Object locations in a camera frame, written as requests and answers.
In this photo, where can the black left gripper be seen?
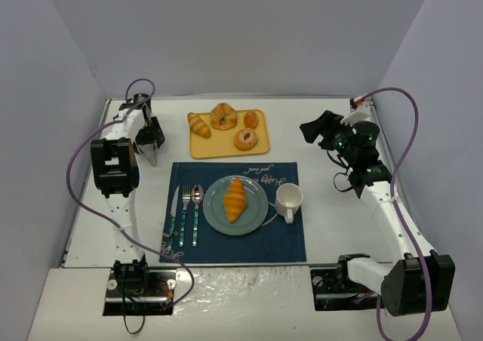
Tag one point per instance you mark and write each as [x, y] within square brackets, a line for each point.
[149, 142]

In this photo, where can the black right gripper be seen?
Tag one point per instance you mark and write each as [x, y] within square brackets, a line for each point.
[324, 130]

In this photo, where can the large striped croissant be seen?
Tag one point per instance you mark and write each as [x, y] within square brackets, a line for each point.
[234, 200]

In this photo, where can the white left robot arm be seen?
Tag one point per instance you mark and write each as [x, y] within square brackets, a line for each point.
[117, 176]

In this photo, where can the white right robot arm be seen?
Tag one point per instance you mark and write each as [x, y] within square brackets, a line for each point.
[420, 279]

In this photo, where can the twisted bagel bread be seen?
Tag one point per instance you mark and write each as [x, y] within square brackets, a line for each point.
[223, 117]

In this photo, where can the small striped croissant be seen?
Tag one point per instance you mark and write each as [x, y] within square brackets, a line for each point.
[198, 126]

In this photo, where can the yellow plastic tray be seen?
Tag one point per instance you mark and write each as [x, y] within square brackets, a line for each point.
[221, 143]

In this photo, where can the orange cream sandwich bun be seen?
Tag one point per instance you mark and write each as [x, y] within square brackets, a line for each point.
[250, 119]

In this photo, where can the white ceramic cup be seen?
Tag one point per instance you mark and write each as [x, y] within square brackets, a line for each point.
[288, 199]

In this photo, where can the blue-green ceramic plate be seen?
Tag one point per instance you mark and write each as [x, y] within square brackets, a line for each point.
[250, 218]

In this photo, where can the dark blue cloth placemat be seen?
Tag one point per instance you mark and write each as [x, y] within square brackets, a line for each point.
[273, 242]

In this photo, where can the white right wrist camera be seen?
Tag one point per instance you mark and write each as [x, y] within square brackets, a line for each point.
[360, 110]

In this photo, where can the table knife green handle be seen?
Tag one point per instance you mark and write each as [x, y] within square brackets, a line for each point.
[173, 213]

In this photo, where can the fork green handle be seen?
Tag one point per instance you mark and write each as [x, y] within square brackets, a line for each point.
[186, 197]

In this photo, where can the spoon green handle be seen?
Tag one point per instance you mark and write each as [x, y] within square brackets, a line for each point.
[197, 195]

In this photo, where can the sugared ring donut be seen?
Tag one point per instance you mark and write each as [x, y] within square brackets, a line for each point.
[245, 139]

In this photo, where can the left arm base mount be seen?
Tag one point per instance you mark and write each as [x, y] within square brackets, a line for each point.
[150, 296]

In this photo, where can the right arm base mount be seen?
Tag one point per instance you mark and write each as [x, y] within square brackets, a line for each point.
[333, 291]

